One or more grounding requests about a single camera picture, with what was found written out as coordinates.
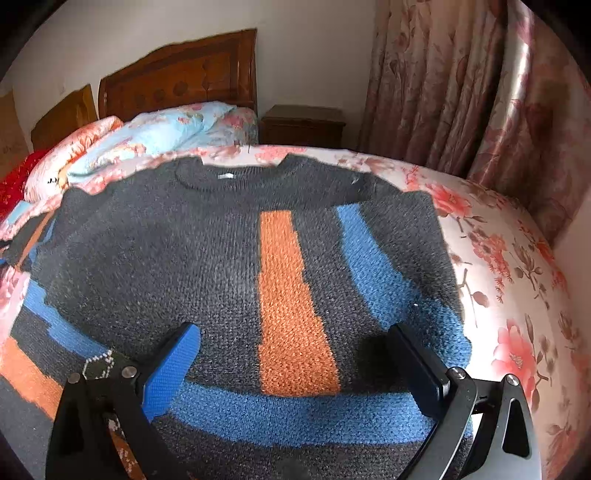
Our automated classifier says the red dotted cloth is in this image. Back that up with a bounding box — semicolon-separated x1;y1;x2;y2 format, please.
0;149;49;220

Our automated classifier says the light blue folded quilt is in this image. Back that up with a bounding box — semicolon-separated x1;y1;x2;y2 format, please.
66;101;236;184

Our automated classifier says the floral pink curtain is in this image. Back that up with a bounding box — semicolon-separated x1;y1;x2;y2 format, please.
359;1;590;243

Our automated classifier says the dark wooden nightstand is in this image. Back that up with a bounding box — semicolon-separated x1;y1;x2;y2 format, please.
259;104;346;149

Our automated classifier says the pink floral pillow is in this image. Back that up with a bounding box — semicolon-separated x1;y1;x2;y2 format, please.
24;116;123;203

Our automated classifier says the wooden headboard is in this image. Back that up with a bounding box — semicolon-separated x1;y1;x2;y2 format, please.
98;29;257;121
31;84;98;151

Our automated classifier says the floral pink bed cover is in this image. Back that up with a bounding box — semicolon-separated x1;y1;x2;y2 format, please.
1;146;590;479

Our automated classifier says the dark striped knit sweater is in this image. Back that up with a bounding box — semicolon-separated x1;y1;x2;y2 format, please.
1;155;471;479

